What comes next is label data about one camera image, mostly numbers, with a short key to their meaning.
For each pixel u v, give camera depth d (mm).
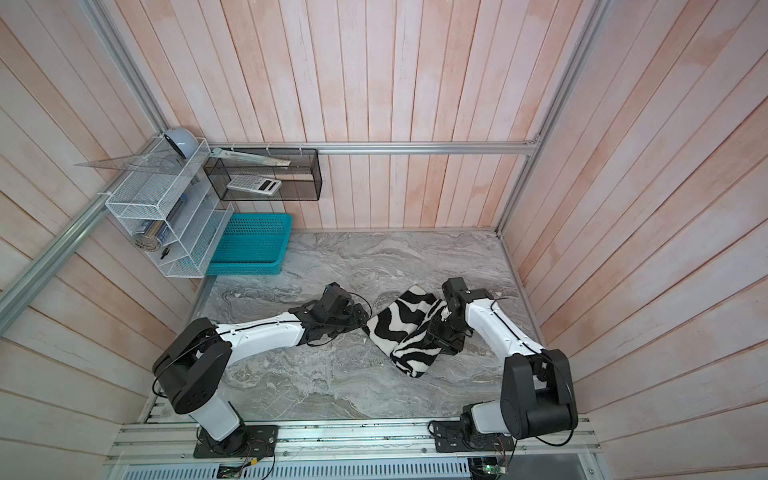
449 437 730
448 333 718
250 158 906
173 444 746
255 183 981
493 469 697
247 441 712
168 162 826
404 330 900
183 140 831
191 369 450
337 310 712
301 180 1069
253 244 1040
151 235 759
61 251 592
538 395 423
